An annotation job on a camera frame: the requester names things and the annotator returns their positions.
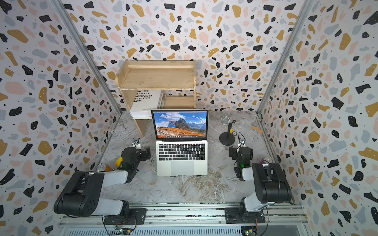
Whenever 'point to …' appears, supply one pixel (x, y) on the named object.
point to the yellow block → (118, 162)
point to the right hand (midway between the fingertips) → (242, 146)
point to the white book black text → (144, 101)
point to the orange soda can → (102, 167)
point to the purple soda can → (267, 159)
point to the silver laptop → (181, 144)
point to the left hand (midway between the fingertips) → (142, 146)
